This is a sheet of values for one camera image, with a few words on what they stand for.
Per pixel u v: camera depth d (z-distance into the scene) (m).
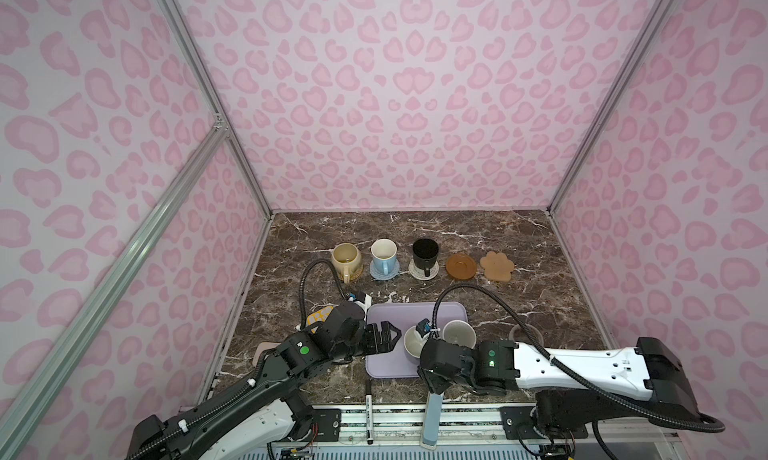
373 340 0.65
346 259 1.01
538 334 0.86
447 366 0.53
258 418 0.57
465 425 0.75
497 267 1.03
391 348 0.65
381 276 1.00
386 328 0.67
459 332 0.82
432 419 0.72
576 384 0.43
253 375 0.48
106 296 0.54
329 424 0.73
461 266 1.04
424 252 0.96
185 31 0.74
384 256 0.94
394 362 0.84
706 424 0.42
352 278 0.99
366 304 0.70
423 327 0.66
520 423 0.73
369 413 0.74
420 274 1.00
